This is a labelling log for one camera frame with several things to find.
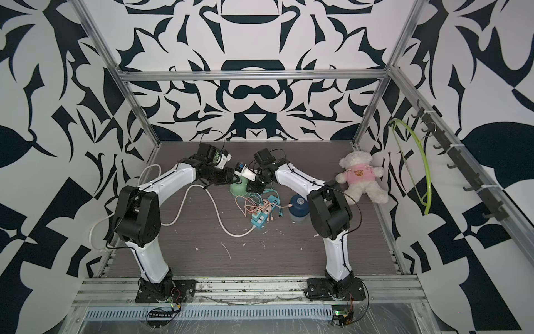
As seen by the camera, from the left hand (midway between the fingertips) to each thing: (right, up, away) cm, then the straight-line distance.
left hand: (234, 176), depth 93 cm
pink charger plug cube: (+14, -13, -1) cm, 19 cm away
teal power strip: (+11, -18, -4) cm, 21 cm away
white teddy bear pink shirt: (+57, 0, +3) cm, 57 cm away
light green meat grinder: (+2, -5, -3) cm, 7 cm away
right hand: (+6, -2, 0) cm, 7 cm away
